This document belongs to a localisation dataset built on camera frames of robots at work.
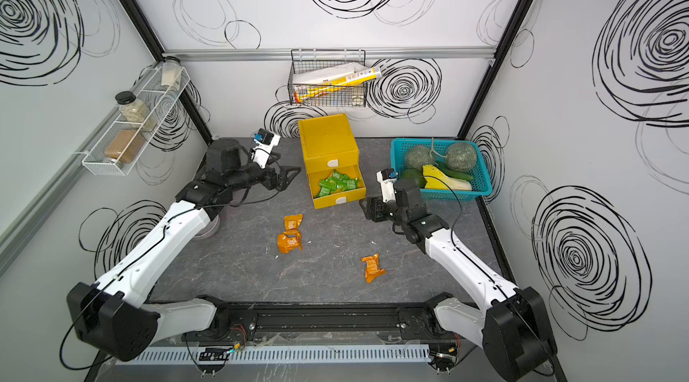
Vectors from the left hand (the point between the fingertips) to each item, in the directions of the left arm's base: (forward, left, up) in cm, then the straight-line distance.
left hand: (288, 161), depth 74 cm
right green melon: (+18, -58, -15) cm, 63 cm away
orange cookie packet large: (-11, +2, -28) cm, 30 cm away
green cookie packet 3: (+7, -18, -20) cm, 27 cm away
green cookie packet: (+6, -9, -21) cm, 23 cm away
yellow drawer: (0, -15, -17) cm, 22 cm away
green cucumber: (+14, -57, -21) cm, 62 cm away
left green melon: (+19, -44, -17) cm, 51 cm away
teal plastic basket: (+9, -65, -21) cm, 69 cm away
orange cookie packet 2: (-19, -25, -28) cm, 42 cm away
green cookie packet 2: (+9, -13, -21) cm, 26 cm away
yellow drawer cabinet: (+9, -11, -10) cm, 18 cm away
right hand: (-4, -23, -12) cm, 27 cm away
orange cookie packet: (-4, +3, -29) cm, 29 cm away
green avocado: (+13, -42, -20) cm, 48 cm away
